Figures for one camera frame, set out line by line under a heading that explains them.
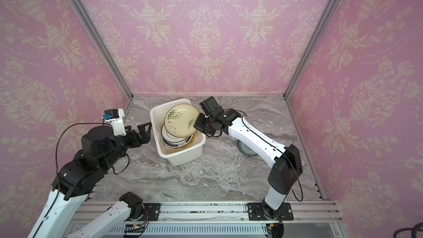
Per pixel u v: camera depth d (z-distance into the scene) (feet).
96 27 2.85
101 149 1.39
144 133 1.80
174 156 2.42
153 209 2.45
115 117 1.70
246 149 3.09
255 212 2.39
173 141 3.04
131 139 1.76
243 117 1.76
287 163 1.39
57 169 1.38
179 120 2.67
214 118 1.93
